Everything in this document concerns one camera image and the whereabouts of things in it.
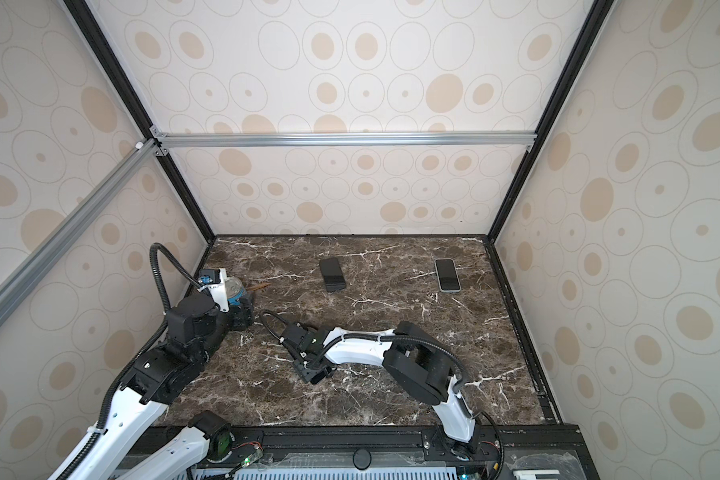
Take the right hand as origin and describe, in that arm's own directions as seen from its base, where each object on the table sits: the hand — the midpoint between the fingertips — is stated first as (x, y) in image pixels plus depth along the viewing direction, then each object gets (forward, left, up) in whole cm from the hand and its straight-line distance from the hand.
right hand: (312, 365), depth 88 cm
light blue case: (+30, -42, 0) cm, 51 cm away
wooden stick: (+28, +22, +1) cm, 36 cm away
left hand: (+6, +11, +29) cm, 32 cm away
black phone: (+34, -4, -1) cm, 34 cm away
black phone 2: (+32, -45, +1) cm, 55 cm away
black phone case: (+34, -4, 0) cm, 34 cm away
